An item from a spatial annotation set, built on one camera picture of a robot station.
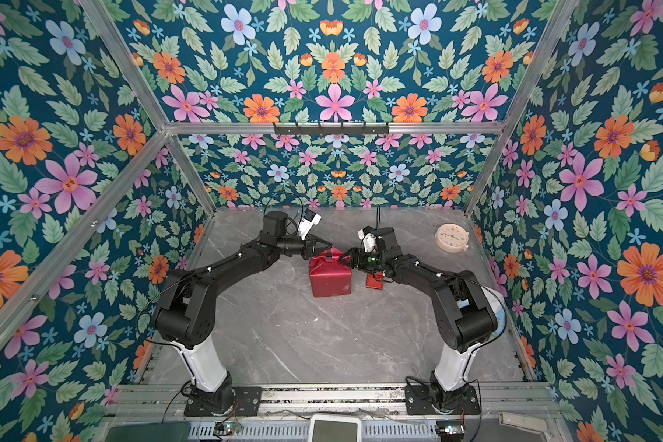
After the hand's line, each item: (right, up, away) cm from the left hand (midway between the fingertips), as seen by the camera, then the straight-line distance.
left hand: (332, 239), depth 84 cm
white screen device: (+2, -47, -17) cm, 50 cm away
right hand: (+4, -7, +7) cm, 11 cm away
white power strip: (+51, -46, -16) cm, 70 cm away
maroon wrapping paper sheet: (-1, -11, +1) cm, 11 cm away
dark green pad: (-46, -49, -14) cm, 69 cm away
